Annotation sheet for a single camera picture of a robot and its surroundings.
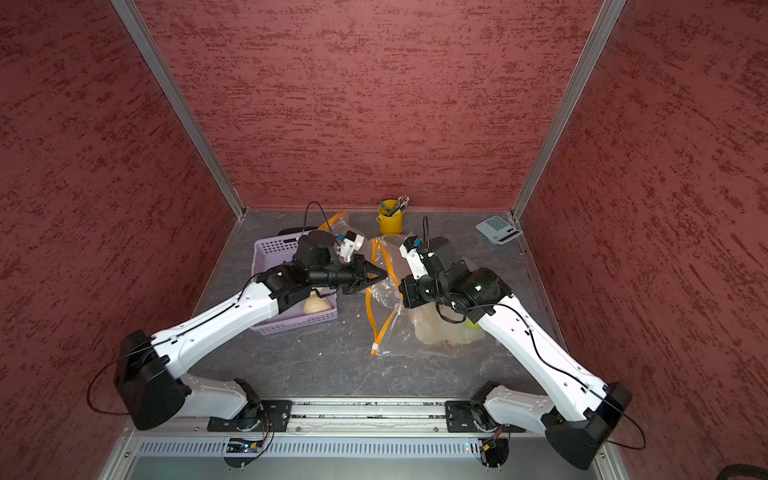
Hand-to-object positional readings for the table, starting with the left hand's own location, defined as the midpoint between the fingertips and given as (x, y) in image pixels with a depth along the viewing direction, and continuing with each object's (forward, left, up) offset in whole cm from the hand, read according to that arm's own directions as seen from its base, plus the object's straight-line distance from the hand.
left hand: (385, 280), depth 70 cm
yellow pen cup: (+35, -1, -19) cm, 40 cm away
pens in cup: (+37, -4, -10) cm, 38 cm away
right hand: (-3, -4, -2) cm, 5 cm away
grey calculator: (+38, -43, -25) cm, 63 cm away
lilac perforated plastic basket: (+26, +43, -25) cm, 56 cm away
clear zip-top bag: (+30, +17, -14) cm, 37 cm away
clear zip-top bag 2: (-10, -3, -5) cm, 12 cm away
